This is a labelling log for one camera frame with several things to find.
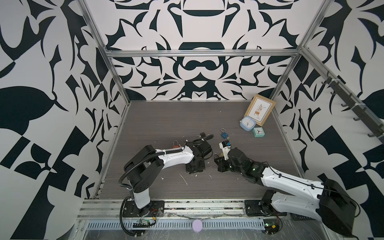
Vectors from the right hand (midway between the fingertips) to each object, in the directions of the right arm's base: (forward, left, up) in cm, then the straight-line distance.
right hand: (214, 160), depth 81 cm
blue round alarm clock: (+29, -26, -7) cm, 40 cm away
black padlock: (+22, +5, -9) cm, 24 cm away
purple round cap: (-28, +10, 0) cm, 30 cm away
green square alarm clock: (+23, -33, -9) cm, 41 cm away
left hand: (-1, +6, -7) cm, 10 cm away
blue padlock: (+22, -10, -9) cm, 25 cm away
